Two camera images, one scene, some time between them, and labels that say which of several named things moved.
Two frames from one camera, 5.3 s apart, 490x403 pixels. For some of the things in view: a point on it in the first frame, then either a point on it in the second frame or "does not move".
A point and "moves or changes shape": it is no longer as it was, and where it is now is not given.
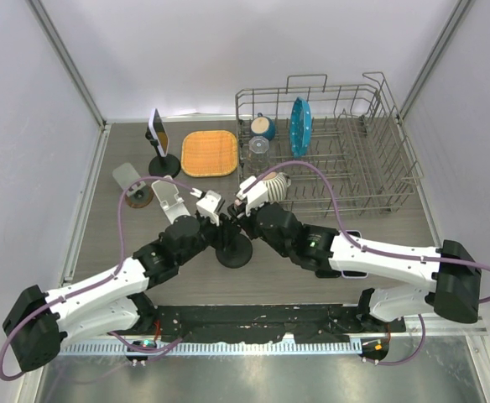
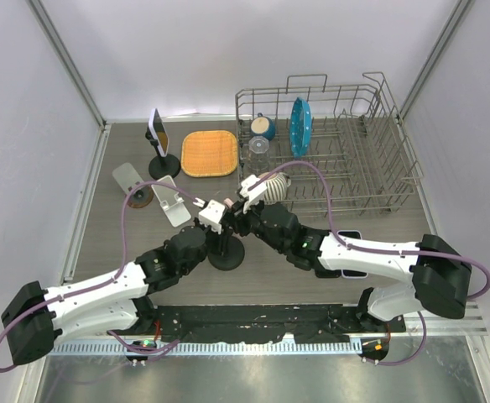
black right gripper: [252, 216] does not move
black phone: [325, 274] does not move
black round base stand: [236, 253] moves or changes shape
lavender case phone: [350, 274] does not move
